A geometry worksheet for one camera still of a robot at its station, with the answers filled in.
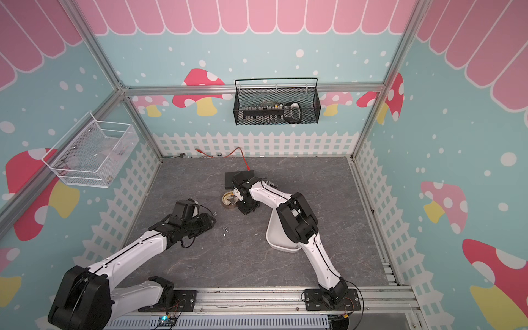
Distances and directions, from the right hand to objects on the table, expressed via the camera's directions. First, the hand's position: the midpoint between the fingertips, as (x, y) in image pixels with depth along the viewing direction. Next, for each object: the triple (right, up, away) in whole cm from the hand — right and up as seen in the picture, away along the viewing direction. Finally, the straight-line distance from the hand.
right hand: (247, 208), depth 99 cm
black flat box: (-8, +15, -1) cm, 17 cm away
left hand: (-13, -6, -12) cm, 19 cm away
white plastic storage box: (+14, -11, -10) cm, 21 cm away
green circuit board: (-27, -36, -26) cm, 52 cm away
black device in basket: (+21, +43, -10) cm, 49 cm away
